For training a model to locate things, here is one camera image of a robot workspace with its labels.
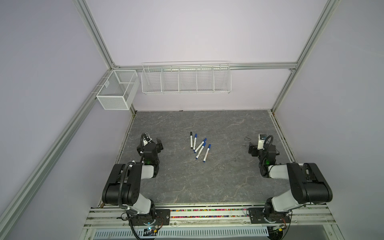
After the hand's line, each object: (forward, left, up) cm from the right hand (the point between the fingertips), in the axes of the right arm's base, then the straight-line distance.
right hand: (259, 143), depth 94 cm
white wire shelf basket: (+39, +47, +23) cm, 65 cm away
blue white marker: (+3, +35, -7) cm, 36 cm away
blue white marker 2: (+1, +31, -6) cm, 32 cm away
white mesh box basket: (+29, +92, +20) cm, 99 cm away
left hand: (0, +68, +3) cm, 68 cm away
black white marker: (+6, +44, -5) cm, 44 cm away
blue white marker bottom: (+6, +34, -6) cm, 35 cm away
